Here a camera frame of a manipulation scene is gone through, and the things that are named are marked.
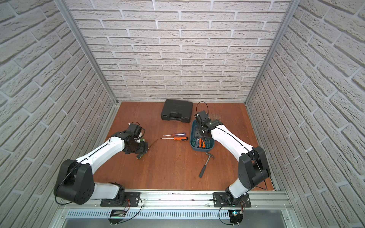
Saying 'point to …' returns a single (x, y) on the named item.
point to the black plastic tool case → (177, 109)
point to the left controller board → (117, 213)
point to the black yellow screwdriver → (140, 156)
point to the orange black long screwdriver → (185, 138)
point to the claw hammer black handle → (204, 166)
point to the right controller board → (235, 214)
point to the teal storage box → (194, 126)
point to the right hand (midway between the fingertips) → (202, 132)
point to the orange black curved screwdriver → (200, 142)
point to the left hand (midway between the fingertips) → (142, 147)
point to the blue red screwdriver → (178, 134)
